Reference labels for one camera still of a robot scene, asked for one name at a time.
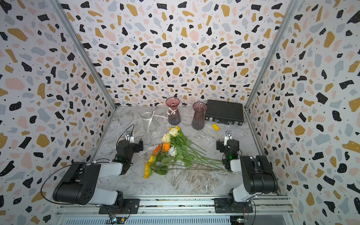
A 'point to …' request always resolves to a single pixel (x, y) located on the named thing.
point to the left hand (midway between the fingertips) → (134, 138)
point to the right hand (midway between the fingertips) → (228, 139)
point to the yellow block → (215, 127)
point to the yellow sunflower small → (153, 159)
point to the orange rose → (166, 147)
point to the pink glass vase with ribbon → (174, 115)
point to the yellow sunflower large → (163, 171)
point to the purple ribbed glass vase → (198, 120)
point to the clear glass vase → (146, 114)
